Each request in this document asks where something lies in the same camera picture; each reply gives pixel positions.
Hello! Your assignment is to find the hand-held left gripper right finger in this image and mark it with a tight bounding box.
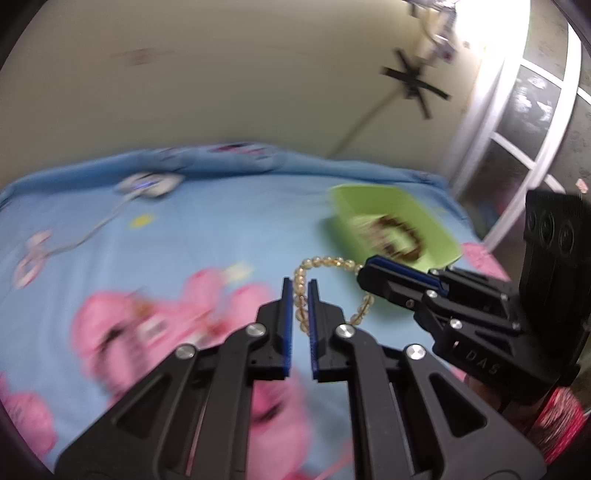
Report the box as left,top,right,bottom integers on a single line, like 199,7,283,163
308,278,548,480

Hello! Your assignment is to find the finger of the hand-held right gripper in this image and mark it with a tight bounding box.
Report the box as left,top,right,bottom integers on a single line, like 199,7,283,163
357,262,440,315
366,255,450,297

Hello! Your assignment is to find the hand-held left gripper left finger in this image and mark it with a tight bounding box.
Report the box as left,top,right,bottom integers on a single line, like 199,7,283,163
54,277,293,480

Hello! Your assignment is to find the dark bead bracelet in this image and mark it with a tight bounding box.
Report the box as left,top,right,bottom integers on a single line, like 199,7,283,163
355,213,428,262

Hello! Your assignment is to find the yellow crystal bead bracelet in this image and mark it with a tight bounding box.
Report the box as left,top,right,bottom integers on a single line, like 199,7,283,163
292,255,375,331

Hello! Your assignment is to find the green plastic tray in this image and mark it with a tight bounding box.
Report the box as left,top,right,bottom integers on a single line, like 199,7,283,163
325,184,462,274

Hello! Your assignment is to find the person's right forearm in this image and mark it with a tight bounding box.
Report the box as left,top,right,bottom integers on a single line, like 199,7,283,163
531,385,585,465

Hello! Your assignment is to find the blue cartoon printed blanket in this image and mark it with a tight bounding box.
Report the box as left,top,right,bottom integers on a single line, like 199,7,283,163
0,142,511,480

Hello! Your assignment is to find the dark wall cable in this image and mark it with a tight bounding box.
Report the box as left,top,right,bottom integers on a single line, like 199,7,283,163
329,90,403,156

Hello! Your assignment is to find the white window frame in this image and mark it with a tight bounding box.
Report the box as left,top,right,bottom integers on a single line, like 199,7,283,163
442,0,591,259

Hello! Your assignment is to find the white charger cable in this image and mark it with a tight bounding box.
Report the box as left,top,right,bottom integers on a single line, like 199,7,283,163
44,191,136,257

